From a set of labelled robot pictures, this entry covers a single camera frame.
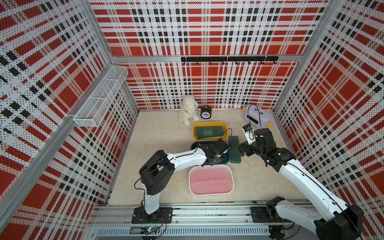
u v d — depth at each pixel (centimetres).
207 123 108
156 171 49
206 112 111
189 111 100
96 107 91
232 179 80
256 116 104
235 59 89
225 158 93
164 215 74
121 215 75
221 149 68
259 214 74
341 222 37
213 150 68
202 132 102
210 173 83
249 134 65
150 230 69
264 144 57
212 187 78
